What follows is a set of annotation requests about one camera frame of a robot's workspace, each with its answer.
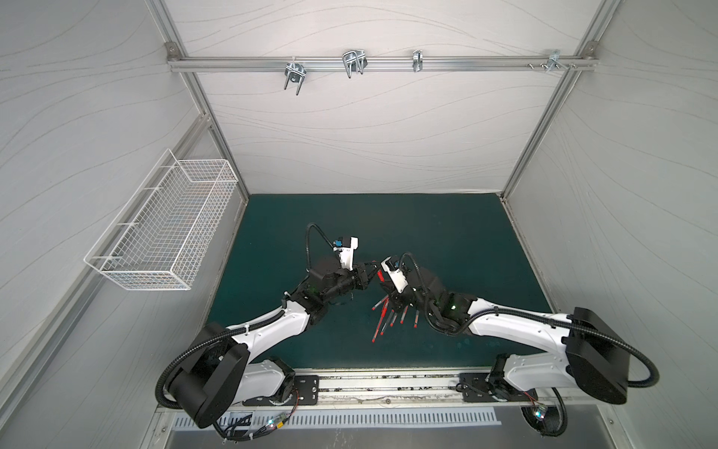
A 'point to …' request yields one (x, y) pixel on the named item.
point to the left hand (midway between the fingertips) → (376, 265)
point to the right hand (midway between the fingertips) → (382, 282)
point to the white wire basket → (159, 236)
